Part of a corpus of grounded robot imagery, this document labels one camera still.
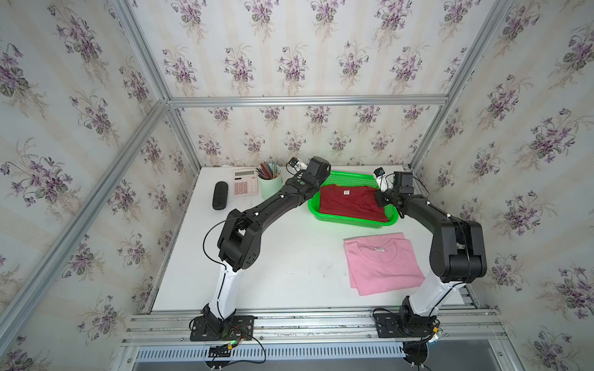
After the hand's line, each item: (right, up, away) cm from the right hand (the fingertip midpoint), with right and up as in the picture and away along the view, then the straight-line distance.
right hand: (383, 189), depth 97 cm
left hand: (-24, +6, -6) cm, 26 cm away
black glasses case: (-73, -4, +8) cm, 74 cm away
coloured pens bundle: (-50, +9, +4) cm, 51 cm away
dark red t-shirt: (-12, -5, +4) cm, 14 cm away
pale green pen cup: (-49, +1, -3) cm, 49 cm away
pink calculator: (-63, +4, +14) cm, 64 cm away
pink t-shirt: (-4, -28, -10) cm, 30 cm away
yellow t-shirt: (+1, -9, +1) cm, 9 cm away
